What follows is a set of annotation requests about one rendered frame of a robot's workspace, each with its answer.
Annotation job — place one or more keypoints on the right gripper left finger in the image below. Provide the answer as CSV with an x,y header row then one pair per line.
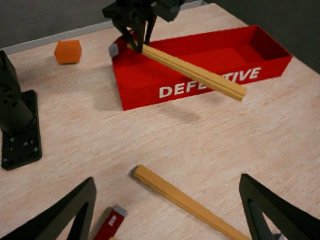
x,y
49,224

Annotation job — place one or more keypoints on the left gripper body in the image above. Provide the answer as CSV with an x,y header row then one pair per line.
x,y
134,11

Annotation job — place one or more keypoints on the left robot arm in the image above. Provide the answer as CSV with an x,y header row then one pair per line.
x,y
21,142

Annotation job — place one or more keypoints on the orange cube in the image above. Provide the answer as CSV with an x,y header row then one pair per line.
x,y
68,51

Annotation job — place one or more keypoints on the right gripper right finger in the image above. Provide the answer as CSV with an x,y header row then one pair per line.
x,y
291,221

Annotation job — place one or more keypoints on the hammer with dark red head and wooden handle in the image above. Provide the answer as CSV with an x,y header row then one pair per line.
x,y
111,224

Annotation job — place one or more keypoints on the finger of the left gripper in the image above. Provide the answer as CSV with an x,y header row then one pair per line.
x,y
151,22
140,30

